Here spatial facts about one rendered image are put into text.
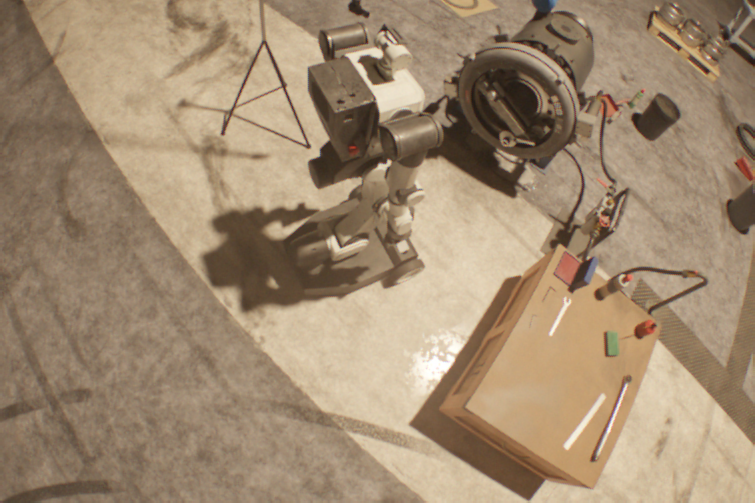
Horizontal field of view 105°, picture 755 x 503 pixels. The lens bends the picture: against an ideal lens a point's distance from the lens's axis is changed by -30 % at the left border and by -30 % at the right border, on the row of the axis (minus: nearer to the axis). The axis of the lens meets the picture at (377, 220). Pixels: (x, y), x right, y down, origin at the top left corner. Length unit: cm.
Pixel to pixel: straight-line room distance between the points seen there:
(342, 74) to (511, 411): 150
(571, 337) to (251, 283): 169
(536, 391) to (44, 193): 323
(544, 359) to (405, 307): 82
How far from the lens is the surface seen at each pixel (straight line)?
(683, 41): 638
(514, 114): 248
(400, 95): 116
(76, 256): 280
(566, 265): 219
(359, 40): 135
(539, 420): 196
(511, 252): 263
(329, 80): 117
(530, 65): 224
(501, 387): 188
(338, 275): 213
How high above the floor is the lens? 218
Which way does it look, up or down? 62 degrees down
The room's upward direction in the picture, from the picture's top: 16 degrees clockwise
